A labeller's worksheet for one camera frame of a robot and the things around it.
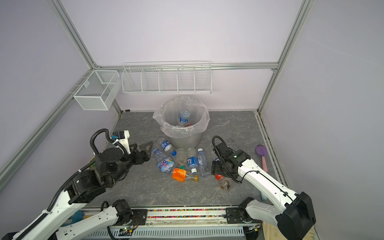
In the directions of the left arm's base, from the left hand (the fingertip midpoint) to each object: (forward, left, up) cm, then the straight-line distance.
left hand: (145, 147), depth 64 cm
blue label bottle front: (+29, -16, -15) cm, 36 cm away
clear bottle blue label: (+4, -20, -25) cm, 32 cm away
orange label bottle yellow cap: (-4, -13, -26) cm, 29 cm away
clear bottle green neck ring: (+10, -12, -30) cm, 34 cm away
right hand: (-5, -34, -22) cm, 41 cm away
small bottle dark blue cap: (+15, -4, -27) cm, 31 cm away
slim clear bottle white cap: (+4, -26, -28) cm, 39 cm away
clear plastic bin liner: (+29, -6, -14) cm, 32 cm away
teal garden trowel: (-17, -57, -30) cm, 66 cm away
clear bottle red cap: (+32, -18, -26) cm, 45 cm away
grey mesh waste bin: (+14, -16, -22) cm, 31 cm away
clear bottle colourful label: (+3, -4, -27) cm, 28 cm away
